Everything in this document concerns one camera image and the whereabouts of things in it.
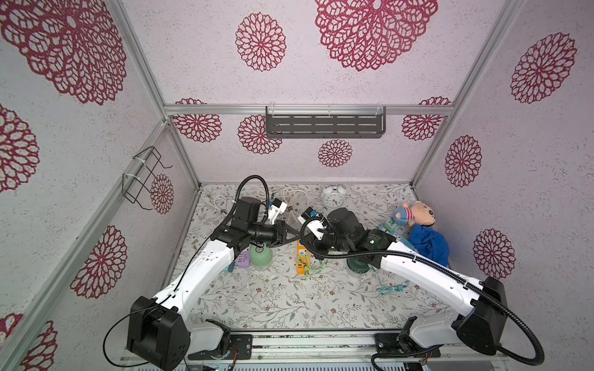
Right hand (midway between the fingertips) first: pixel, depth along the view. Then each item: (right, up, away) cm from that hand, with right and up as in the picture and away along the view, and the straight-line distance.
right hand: (301, 237), depth 73 cm
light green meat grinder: (-15, -8, +11) cm, 20 cm away
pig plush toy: (+51, +7, +27) cm, 58 cm away
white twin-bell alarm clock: (+16, +15, +32) cm, 38 cm away
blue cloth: (+52, -5, +19) cm, 55 cm away
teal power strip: (+46, -1, +30) cm, 55 cm away
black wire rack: (-54, +16, +3) cm, 56 cm away
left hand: (0, 0, -1) cm, 2 cm away
